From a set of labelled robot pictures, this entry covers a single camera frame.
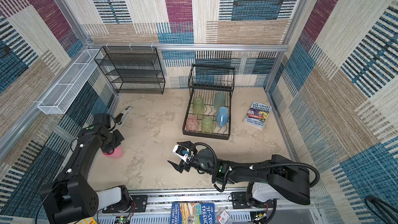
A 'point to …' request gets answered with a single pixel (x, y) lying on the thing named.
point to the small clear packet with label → (223, 217)
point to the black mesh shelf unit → (132, 70)
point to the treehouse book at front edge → (192, 213)
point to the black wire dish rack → (208, 112)
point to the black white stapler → (121, 117)
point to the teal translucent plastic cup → (219, 100)
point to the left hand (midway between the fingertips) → (119, 142)
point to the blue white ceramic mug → (222, 116)
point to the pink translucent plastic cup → (192, 124)
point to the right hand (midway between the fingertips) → (177, 151)
